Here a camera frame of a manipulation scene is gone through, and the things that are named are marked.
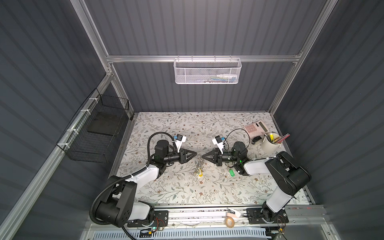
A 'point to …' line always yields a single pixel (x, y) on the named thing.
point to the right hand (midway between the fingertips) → (205, 160)
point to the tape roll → (230, 222)
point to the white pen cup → (269, 147)
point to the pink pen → (284, 138)
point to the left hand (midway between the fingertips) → (195, 153)
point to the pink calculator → (256, 129)
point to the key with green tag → (231, 172)
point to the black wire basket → (92, 133)
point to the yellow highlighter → (271, 137)
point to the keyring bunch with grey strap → (199, 165)
